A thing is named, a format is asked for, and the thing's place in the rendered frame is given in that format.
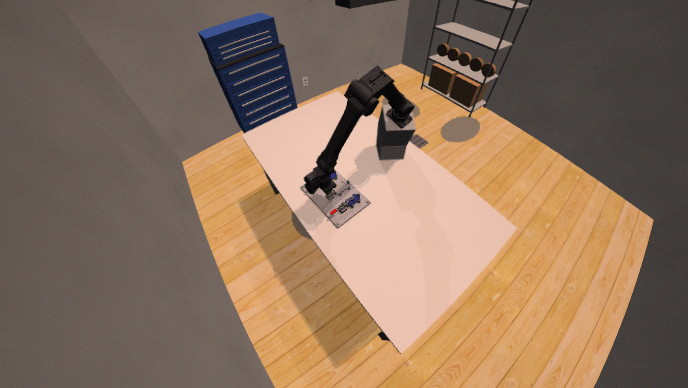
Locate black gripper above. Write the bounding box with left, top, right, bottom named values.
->
left=318, top=176, right=337, bottom=195

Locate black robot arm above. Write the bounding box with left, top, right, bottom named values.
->
left=304, top=65, right=415, bottom=195

